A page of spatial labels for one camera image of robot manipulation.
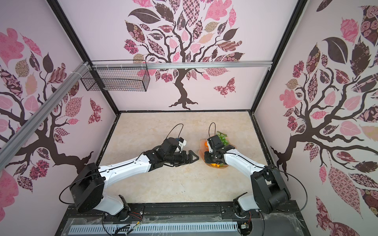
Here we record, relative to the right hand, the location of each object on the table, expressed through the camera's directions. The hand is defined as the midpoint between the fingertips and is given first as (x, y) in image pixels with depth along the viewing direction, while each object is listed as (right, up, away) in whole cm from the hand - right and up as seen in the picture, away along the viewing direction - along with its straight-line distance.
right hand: (207, 157), depth 89 cm
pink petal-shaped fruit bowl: (-2, +4, +6) cm, 8 cm away
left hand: (-9, -1, -11) cm, 14 cm away
